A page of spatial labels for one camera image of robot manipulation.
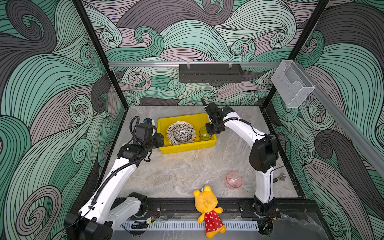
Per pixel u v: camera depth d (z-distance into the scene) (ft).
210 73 3.22
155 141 2.18
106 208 1.32
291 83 2.62
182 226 2.29
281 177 2.73
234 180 2.68
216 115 2.15
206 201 2.25
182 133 3.11
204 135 2.97
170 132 3.28
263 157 1.68
